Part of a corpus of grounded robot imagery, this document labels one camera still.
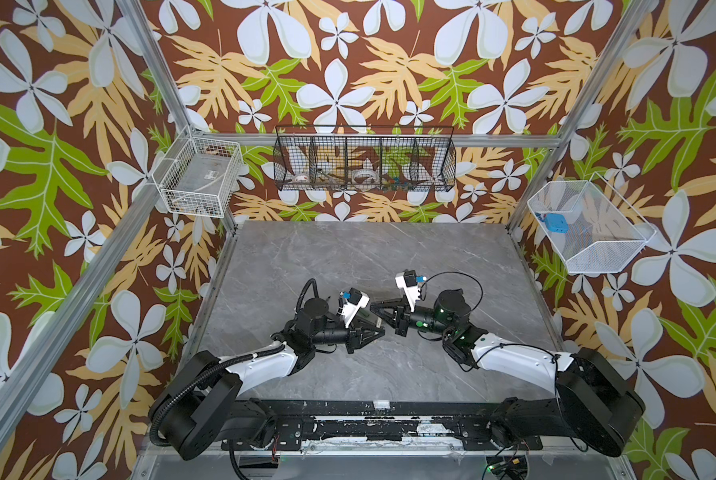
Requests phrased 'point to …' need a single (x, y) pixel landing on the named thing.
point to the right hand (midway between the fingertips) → (371, 311)
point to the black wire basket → (364, 158)
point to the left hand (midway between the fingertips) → (380, 328)
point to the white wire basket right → (603, 235)
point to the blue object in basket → (557, 223)
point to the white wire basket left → (198, 175)
